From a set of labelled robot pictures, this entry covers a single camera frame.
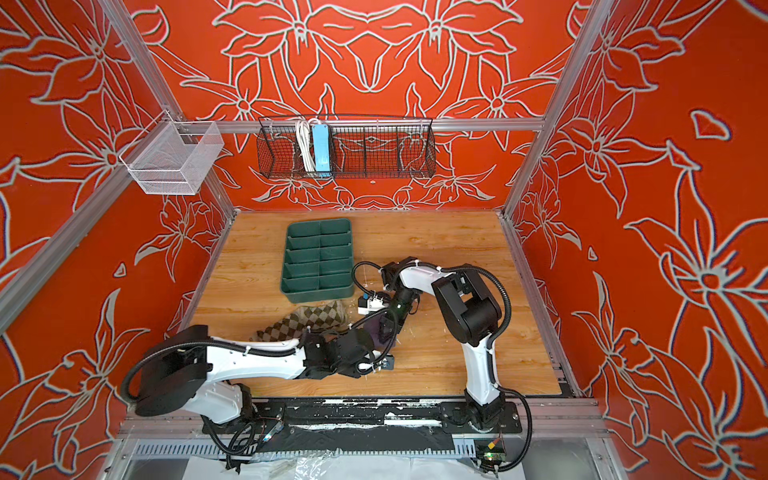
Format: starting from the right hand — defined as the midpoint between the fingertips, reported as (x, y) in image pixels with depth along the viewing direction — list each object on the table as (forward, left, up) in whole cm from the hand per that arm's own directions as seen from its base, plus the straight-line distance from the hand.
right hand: (381, 337), depth 86 cm
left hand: (-3, +4, +3) cm, 6 cm away
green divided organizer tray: (+23, +20, +8) cm, 32 cm away
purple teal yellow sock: (+1, +2, +7) cm, 7 cm away
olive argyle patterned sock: (+7, +18, +1) cm, 19 cm away
